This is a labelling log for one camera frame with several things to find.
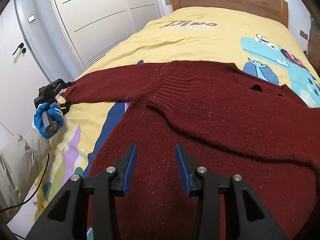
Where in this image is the dark red knitted sweater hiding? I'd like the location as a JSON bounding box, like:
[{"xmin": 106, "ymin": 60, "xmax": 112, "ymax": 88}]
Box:
[{"xmin": 63, "ymin": 61, "xmax": 319, "ymax": 239}]

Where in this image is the beige jacket left forearm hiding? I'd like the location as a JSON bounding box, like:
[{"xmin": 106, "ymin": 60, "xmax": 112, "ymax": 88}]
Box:
[{"xmin": 1, "ymin": 128, "xmax": 49, "ymax": 223}]

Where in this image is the left hand blue glove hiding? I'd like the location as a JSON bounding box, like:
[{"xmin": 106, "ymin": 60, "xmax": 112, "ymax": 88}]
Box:
[{"xmin": 32, "ymin": 102, "xmax": 64, "ymax": 139}]

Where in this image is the white door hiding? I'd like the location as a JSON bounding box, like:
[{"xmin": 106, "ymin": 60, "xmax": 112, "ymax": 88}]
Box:
[{"xmin": 0, "ymin": 0, "xmax": 48, "ymax": 135}]

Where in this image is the white wardrobe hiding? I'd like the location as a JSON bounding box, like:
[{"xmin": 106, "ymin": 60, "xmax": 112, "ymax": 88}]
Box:
[{"xmin": 52, "ymin": 0, "xmax": 159, "ymax": 69}]

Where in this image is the yellow dinosaur bedspread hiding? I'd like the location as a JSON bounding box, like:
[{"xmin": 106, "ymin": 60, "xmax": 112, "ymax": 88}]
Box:
[{"xmin": 35, "ymin": 7, "xmax": 319, "ymax": 218}]

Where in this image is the wooden nightstand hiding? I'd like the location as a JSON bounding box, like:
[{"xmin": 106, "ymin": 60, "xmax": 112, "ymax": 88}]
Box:
[{"xmin": 307, "ymin": 29, "xmax": 320, "ymax": 68}]

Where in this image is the black cable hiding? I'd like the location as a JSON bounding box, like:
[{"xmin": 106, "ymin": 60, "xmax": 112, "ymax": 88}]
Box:
[{"xmin": 0, "ymin": 152, "xmax": 51, "ymax": 214}]

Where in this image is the black door handle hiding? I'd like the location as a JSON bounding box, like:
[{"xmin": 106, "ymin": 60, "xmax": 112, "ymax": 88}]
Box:
[{"xmin": 12, "ymin": 42, "xmax": 27, "ymax": 55}]

